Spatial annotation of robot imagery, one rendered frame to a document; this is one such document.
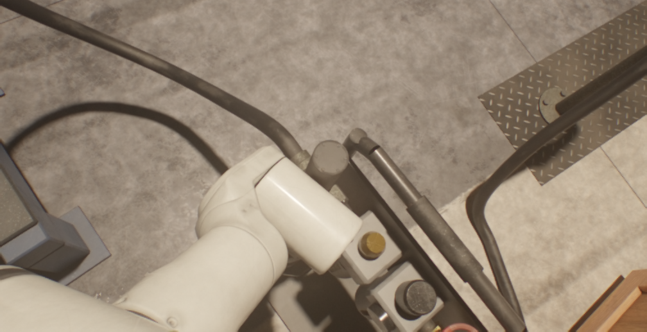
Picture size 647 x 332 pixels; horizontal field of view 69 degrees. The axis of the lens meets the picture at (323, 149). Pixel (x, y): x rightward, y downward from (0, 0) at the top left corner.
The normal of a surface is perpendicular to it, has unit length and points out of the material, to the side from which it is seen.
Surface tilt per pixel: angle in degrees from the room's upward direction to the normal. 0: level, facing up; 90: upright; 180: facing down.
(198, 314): 44
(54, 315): 51
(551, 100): 0
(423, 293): 0
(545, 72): 0
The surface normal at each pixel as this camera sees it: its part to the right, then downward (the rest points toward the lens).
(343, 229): 0.26, -0.44
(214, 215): -0.65, -0.36
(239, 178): 0.52, -0.71
